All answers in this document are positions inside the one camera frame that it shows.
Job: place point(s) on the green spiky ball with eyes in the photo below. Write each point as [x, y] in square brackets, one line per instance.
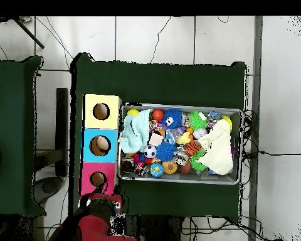
[197, 121]

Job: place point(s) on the wooden cube block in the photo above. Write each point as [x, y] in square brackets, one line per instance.
[155, 139]

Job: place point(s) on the wooden box with three holes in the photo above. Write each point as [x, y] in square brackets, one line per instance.
[102, 123]

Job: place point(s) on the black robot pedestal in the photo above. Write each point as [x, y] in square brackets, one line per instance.
[158, 229]

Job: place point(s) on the small soccer ball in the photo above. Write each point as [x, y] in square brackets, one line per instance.
[150, 151]

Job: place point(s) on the blue globe ball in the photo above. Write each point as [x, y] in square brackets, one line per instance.
[157, 170]

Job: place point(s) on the shallow silver mesh bin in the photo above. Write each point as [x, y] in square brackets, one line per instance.
[180, 178]

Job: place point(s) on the blue spiky rubber ball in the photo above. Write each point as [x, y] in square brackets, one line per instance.
[165, 152]

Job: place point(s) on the dark green side table cloth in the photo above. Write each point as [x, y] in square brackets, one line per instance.
[12, 125]

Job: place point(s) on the black flat panel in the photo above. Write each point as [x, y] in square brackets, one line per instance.
[62, 130]

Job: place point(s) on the black tripod leg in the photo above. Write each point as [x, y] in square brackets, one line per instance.
[30, 34]

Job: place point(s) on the cream knitted cloth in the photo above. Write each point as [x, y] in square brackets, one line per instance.
[218, 150]

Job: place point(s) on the mint green cloth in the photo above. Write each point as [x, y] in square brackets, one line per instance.
[134, 135]

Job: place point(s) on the dark green tablecloth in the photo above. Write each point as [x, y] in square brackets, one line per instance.
[165, 82]

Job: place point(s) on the orange tiger plush toy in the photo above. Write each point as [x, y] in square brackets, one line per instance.
[192, 148]

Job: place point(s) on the orange smooth ball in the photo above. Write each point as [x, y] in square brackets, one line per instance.
[158, 115]

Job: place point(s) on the white baseball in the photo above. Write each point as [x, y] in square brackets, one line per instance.
[199, 133]

